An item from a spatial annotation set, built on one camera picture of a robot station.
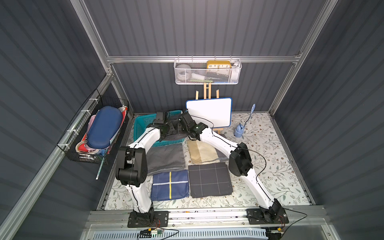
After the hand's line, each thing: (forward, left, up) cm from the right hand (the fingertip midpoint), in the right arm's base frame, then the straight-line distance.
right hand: (182, 123), depth 95 cm
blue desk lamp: (0, -38, -9) cm, 39 cm away
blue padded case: (-20, +32, +21) cm, 43 cm away
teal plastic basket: (+9, +30, -8) cm, 33 cm away
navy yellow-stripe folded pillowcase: (-35, +5, -14) cm, 38 cm away
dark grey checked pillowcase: (-31, -17, -15) cm, 38 cm away
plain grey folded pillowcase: (-18, +10, -13) cm, 25 cm away
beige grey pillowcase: (-14, -13, -13) cm, 23 cm away
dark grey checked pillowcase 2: (-9, +3, -2) cm, 9 cm away
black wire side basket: (-28, +43, +19) cm, 54 cm away
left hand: (-1, +7, -2) cm, 7 cm away
